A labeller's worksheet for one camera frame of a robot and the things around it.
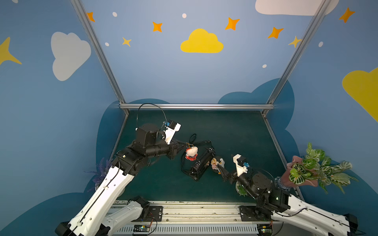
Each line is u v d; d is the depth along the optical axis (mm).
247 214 747
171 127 546
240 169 604
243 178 612
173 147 533
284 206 522
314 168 648
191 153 667
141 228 717
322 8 700
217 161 820
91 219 369
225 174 615
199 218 734
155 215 738
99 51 840
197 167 782
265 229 719
